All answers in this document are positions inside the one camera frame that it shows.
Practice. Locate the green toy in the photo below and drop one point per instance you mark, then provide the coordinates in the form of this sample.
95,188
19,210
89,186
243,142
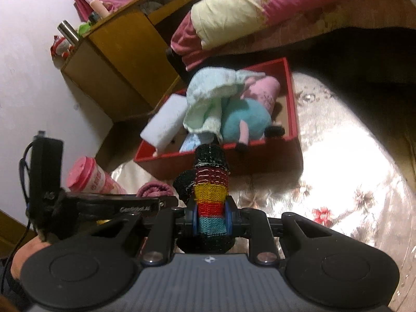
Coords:
85,27

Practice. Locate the silver floral mat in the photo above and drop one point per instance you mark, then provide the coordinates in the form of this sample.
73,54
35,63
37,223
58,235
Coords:
341,169

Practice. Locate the grey cloth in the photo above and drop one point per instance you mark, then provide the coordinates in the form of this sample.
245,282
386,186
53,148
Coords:
151,6

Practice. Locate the light green towel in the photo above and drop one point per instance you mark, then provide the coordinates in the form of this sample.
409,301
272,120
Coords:
208,104

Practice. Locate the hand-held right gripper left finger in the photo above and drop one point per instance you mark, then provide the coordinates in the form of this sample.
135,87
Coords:
194,217

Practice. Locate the steel thermos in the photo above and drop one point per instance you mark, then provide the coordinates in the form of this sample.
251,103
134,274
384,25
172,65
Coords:
68,32

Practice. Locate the red box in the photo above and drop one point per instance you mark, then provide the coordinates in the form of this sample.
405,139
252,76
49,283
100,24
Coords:
266,156

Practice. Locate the pink floral bed sheet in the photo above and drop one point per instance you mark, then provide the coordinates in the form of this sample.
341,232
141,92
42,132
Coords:
325,29

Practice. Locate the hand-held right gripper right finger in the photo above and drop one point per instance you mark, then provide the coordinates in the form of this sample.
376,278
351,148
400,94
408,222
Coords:
229,217

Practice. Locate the blue face mask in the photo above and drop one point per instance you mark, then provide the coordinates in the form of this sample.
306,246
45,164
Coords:
190,143

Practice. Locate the colourful striped knitted pouch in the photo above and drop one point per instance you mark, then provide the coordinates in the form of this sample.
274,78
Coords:
209,198

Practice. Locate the pig plush toy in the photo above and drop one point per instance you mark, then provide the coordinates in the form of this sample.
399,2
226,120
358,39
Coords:
250,120

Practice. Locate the pale pink bottle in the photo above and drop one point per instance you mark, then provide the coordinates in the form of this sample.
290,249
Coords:
97,6

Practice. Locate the snowman plush doll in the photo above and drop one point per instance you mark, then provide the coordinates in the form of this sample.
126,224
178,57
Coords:
60,48

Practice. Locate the person's left hand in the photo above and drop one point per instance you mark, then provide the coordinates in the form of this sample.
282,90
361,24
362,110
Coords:
26,256

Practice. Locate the pink knitted cloth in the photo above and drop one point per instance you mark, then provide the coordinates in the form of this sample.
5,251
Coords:
156,189

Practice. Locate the dark can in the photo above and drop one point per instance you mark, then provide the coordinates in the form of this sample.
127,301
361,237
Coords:
93,17

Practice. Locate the white foam block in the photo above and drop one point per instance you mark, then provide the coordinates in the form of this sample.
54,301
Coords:
162,123

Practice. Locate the wooden cabinet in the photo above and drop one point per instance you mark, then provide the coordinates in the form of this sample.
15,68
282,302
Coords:
113,58

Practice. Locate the pink lidded jar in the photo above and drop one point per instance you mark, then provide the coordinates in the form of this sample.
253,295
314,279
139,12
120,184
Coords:
94,178

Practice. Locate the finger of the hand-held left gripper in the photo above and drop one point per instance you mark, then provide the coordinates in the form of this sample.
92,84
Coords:
169,202

